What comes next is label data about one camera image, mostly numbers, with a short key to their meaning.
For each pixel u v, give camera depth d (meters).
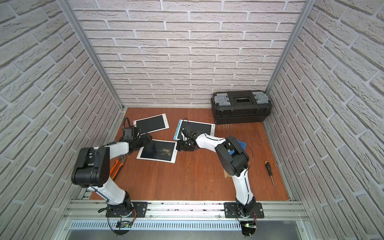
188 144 0.72
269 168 0.87
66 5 0.69
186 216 0.73
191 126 1.12
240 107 0.97
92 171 0.47
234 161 0.53
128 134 0.77
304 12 0.71
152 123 1.11
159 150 0.95
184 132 0.78
